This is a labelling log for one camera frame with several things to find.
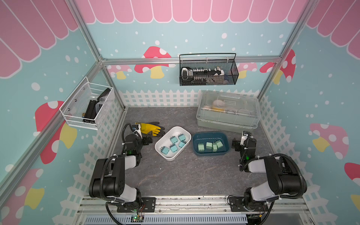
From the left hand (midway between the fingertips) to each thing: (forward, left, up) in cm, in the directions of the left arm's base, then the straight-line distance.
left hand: (146, 133), depth 93 cm
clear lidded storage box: (+15, -56, +8) cm, 59 cm away
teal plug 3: (-7, -19, -7) cm, 21 cm away
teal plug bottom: (-8, -13, -7) cm, 17 cm away
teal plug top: (+1, -24, -7) cm, 25 cm away
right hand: (-1, -65, -2) cm, 65 cm away
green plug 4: (-6, -37, -6) cm, 38 cm away
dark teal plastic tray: (0, -44, -3) cm, 44 cm away
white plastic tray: (-3, -18, -7) cm, 19 cm away
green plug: (-3, -50, -6) cm, 50 cm away
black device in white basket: (-4, +22, +25) cm, 34 cm away
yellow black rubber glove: (+8, -6, -7) cm, 12 cm away
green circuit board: (-46, -2, -9) cm, 47 cm away
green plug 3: (-5, -42, -6) cm, 43 cm away
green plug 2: (-7, -46, -4) cm, 47 cm away
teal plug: (0, -18, -7) cm, 20 cm away
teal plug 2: (-4, -24, -6) cm, 25 cm away
